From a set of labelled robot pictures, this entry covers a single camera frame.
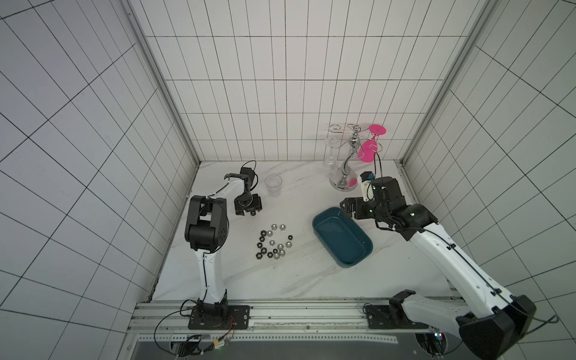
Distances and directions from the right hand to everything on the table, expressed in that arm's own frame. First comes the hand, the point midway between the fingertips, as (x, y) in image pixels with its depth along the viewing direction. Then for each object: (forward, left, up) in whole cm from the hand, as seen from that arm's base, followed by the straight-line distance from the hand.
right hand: (344, 202), depth 76 cm
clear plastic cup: (+23, +29, -19) cm, 42 cm away
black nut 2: (-4, +19, -22) cm, 29 cm away
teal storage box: (-3, -2, -21) cm, 22 cm away
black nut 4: (-13, +31, -21) cm, 40 cm away
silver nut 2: (0, +27, -21) cm, 34 cm away
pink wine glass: (+24, -12, +4) cm, 27 cm away
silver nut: (0, +23, -22) cm, 32 cm away
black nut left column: (-5, +31, -22) cm, 38 cm away
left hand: (+6, +38, -20) cm, 43 cm away
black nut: (-3, +31, -21) cm, 37 cm away
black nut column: (-11, +30, -21) cm, 38 cm away
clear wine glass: (+23, +3, -5) cm, 24 cm away
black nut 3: (-8, +32, -22) cm, 39 cm away
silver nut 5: (-11, +22, -22) cm, 33 cm away
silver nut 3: (-7, +27, -21) cm, 35 cm away
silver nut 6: (-12, +24, -22) cm, 35 cm away
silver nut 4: (-7, +20, -22) cm, 30 cm away
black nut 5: (-12, +27, -22) cm, 37 cm away
